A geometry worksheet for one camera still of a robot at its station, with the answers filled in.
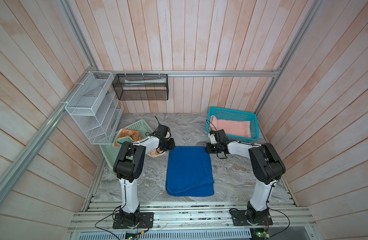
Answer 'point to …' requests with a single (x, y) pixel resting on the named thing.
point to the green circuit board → (259, 233)
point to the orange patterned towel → (135, 135)
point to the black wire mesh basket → (141, 86)
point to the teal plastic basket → (228, 114)
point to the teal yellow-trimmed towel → (120, 140)
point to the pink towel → (240, 128)
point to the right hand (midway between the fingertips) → (206, 147)
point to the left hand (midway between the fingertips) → (174, 147)
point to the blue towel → (189, 172)
